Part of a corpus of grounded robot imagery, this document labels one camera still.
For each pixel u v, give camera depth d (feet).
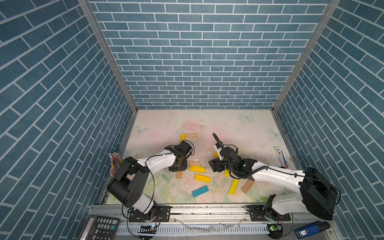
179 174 2.83
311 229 2.19
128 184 1.44
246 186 2.72
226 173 2.49
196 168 2.92
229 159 2.07
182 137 3.40
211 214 2.47
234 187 2.70
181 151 2.35
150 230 2.37
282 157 3.07
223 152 2.19
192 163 2.98
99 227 2.23
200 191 2.64
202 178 2.79
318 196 1.40
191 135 3.48
